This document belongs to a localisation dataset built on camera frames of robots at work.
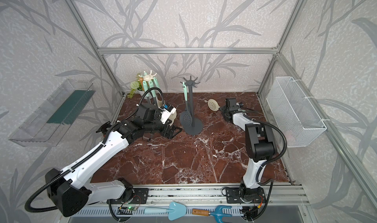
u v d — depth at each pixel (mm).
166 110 642
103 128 822
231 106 788
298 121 614
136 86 1052
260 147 505
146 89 737
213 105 1114
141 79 720
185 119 890
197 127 992
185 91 701
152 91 587
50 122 644
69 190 371
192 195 752
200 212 678
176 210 697
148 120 576
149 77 733
